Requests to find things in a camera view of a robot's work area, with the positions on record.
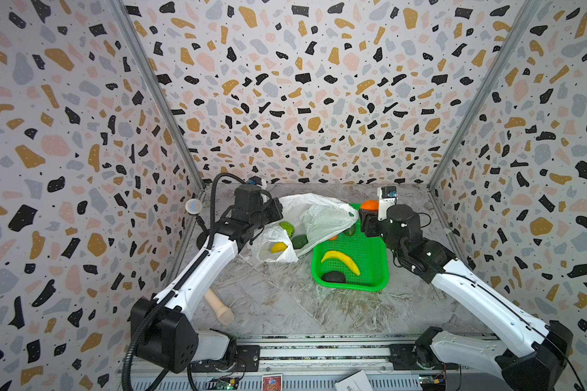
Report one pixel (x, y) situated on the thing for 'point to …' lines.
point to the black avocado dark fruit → (333, 277)
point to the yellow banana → (342, 256)
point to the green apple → (289, 227)
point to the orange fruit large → (371, 204)
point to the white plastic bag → (315, 217)
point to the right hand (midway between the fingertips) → (367, 205)
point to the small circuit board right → (432, 382)
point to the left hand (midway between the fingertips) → (284, 200)
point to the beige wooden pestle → (224, 314)
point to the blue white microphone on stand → (194, 206)
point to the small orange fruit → (333, 238)
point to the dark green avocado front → (299, 241)
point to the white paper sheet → (356, 381)
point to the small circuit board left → (222, 383)
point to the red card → (272, 382)
